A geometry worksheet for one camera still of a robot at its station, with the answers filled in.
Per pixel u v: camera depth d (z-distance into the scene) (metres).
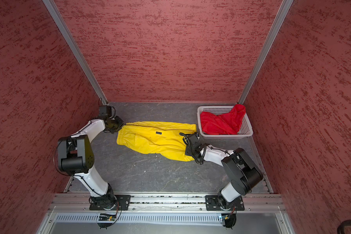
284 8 0.71
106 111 0.76
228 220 0.71
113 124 0.81
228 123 1.06
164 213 0.73
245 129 0.98
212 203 0.74
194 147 0.73
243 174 0.44
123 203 0.74
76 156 0.49
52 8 0.71
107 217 0.72
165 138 0.95
